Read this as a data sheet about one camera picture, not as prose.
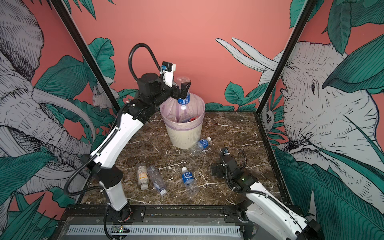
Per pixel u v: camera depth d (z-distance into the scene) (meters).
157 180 0.85
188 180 0.82
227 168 0.59
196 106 0.95
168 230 0.70
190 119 0.93
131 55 0.42
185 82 0.65
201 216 0.75
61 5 0.71
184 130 0.80
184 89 0.60
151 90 0.48
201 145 0.95
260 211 0.59
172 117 0.93
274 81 1.00
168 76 0.55
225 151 0.70
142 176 0.82
